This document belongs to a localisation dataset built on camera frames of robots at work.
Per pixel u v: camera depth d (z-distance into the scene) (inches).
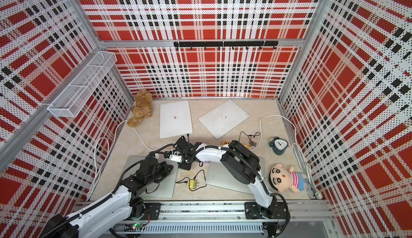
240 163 20.0
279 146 36.0
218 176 33.7
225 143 36.9
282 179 29.5
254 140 37.8
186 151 27.6
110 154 37.3
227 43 34.9
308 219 28.4
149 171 26.1
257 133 39.8
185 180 31.1
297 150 38.8
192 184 31.4
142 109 39.0
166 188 31.8
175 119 43.5
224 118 44.1
